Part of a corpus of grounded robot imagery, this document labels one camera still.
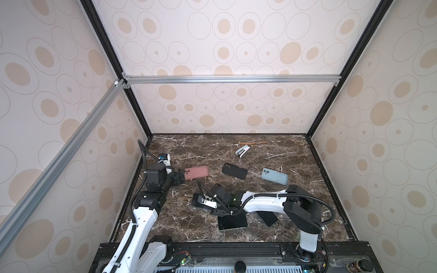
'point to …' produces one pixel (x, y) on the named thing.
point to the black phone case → (234, 170)
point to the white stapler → (242, 151)
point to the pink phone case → (193, 173)
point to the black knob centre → (240, 267)
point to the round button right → (361, 265)
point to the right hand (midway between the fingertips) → (214, 201)
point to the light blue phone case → (274, 176)
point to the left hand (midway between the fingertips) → (180, 167)
